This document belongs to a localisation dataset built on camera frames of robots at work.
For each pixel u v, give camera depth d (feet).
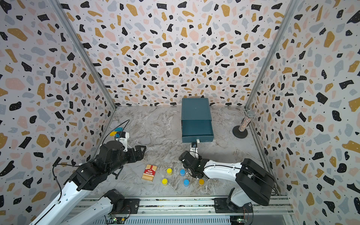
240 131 3.19
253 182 1.43
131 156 1.98
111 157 1.65
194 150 2.53
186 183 2.61
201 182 2.62
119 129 3.53
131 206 2.42
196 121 3.01
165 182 2.62
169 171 2.75
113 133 3.40
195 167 2.14
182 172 2.75
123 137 2.01
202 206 2.48
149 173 2.74
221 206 2.40
